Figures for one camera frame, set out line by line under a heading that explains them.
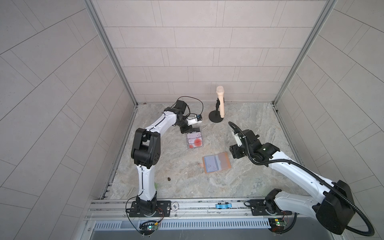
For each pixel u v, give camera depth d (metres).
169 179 0.80
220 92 0.88
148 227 0.65
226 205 0.71
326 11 0.72
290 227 0.66
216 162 0.86
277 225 0.68
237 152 0.71
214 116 1.06
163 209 0.71
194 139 0.91
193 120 0.83
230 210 0.72
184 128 0.81
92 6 0.71
